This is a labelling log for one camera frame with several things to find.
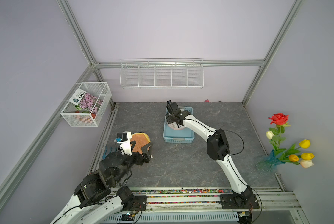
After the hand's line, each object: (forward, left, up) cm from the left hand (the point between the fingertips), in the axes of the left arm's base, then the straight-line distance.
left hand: (145, 144), depth 62 cm
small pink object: (+56, -48, -31) cm, 79 cm away
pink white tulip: (-14, -68, -1) cm, 70 cm away
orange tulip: (-11, -63, 0) cm, 64 cm away
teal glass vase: (-7, -66, -21) cm, 70 cm away
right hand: (+34, -14, -21) cm, 43 cm away
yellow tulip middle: (-11, -70, 0) cm, 71 cm away
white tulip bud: (+2, -61, -3) cm, 61 cm away
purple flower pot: (+25, +32, +4) cm, 41 cm away
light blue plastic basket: (+20, -22, -29) cm, 42 cm away
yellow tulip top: (-5, -73, -1) cm, 73 cm away
